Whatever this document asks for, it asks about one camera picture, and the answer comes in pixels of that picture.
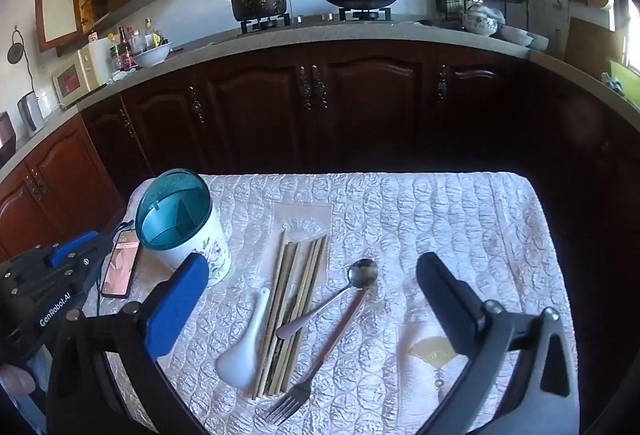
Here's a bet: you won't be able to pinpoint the green plastic basin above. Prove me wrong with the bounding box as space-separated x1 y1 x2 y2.
607 60 640 90

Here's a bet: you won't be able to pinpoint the silver kettle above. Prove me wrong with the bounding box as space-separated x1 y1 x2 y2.
17 92 43 138

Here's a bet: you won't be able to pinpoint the dark wooden base cabinets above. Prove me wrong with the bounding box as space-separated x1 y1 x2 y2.
0 39 640 266

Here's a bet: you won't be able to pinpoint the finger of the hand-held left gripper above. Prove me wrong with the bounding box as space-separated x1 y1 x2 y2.
47 231 99 266

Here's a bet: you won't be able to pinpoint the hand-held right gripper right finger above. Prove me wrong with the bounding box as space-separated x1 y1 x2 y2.
416 252 581 435

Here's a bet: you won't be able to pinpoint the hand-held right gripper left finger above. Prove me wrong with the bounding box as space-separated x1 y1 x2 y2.
47 252 211 435

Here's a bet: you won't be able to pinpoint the teal rimmed white utensil holder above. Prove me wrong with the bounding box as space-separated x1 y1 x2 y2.
135 169 232 286

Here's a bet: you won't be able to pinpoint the cream microwave oven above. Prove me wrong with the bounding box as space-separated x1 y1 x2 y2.
52 49 108 106

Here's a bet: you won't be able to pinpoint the black wire dish rack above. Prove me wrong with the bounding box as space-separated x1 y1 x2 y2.
434 0 530 33

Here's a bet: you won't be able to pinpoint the person's left hand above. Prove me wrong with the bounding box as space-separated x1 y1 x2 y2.
0 362 37 397

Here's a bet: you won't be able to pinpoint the bundle of bamboo chopsticks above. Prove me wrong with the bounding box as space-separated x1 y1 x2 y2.
251 229 331 400

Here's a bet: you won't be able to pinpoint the wooden cutting board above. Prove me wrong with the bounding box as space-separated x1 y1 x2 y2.
562 17 626 66

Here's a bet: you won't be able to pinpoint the window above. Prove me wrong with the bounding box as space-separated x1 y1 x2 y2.
597 0 640 66

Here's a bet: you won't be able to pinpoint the metal cooking pot with lid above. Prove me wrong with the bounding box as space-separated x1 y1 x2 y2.
225 0 292 23

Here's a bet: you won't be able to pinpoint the dark sauce bottle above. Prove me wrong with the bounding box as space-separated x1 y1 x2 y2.
116 27 138 70

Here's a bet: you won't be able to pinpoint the white quilted table cover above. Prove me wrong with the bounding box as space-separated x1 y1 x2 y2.
82 171 581 435

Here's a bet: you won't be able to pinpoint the large white mixing bowl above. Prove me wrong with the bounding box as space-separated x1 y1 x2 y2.
132 41 173 68

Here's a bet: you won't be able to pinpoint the black hanging strainer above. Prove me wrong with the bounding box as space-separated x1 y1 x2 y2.
7 29 36 96

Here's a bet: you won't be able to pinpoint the white ceramic soup spoon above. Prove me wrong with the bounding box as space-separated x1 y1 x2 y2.
215 286 272 390

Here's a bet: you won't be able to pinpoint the gas stove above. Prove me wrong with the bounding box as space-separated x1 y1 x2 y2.
239 7 393 36

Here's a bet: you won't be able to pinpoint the wooden handled fork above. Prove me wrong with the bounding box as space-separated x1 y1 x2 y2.
265 285 371 426

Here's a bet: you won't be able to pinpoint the black smartphone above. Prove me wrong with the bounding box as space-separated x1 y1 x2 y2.
100 230 142 300

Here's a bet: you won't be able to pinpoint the metal spoon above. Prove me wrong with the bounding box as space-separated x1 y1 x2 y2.
276 258 379 341

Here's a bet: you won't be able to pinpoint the grey kitchen countertop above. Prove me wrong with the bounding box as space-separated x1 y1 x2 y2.
0 17 640 186

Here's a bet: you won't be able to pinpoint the patterned ceramic bowl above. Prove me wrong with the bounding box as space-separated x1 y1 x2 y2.
462 6 506 37

